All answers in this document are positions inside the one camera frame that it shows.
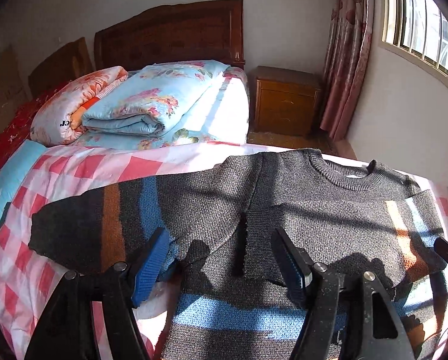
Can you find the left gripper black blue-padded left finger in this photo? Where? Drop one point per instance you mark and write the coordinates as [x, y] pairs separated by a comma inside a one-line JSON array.
[[66, 329]]

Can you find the red patterned blanket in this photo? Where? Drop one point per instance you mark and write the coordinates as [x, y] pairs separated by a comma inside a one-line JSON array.
[[19, 128]]

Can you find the brown wooden nightstand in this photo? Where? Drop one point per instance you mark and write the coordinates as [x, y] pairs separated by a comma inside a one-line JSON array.
[[284, 101]]

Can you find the barred arched window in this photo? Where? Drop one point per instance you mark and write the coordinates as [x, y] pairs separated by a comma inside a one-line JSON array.
[[420, 30]]

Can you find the dark wooden headboard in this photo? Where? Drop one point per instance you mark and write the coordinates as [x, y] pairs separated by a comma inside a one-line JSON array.
[[68, 63], [172, 33]]

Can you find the dark grey striped knit sweater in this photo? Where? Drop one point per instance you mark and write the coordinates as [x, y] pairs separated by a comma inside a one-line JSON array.
[[234, 303]]

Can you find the pink floral curtain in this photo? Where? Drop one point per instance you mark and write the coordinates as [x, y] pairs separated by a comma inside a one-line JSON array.
[[346, 62]]

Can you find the light blue floral bed sheet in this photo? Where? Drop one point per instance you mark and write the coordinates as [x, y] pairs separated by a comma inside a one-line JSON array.
[[221, 114]]

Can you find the light blue floral folded quilt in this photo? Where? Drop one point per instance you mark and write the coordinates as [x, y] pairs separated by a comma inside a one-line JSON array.
[[154, 99]]

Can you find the pink red checkered bed sheet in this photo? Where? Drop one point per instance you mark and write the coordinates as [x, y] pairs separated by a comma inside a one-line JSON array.
[[28, 279]]

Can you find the orange pink floral folded quilt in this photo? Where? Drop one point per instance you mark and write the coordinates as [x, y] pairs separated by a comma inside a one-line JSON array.
[[59, 120]]

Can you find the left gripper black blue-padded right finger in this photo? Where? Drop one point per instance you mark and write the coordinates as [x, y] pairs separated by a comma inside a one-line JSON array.
[[372, 328]]

